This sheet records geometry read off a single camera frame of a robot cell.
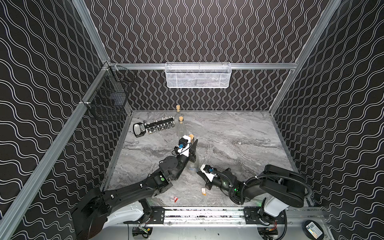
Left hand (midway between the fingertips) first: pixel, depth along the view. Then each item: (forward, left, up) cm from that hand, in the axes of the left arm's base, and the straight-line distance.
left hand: (198, 141), depth 69 cm
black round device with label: (-28, -56, -26) cm, 68 cm away
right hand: (-6, -1, -21) cm, 22 cm away
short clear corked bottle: (+23, +13, -3) cm, 27 cm away
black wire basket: (+30, +57, -3) cm, 64 cm away
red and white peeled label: (-18, +10, -29) cm, 36 cm away
